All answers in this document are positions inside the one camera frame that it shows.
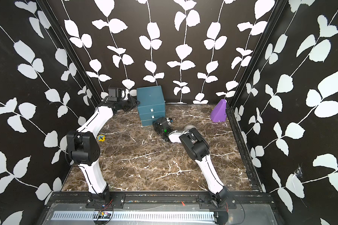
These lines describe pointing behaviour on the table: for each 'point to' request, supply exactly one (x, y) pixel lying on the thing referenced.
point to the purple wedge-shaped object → (218, 113)
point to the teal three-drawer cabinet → (152, 106)
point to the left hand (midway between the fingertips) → (140, 100)
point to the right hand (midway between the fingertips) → (150, 119)
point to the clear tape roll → (188, 127)
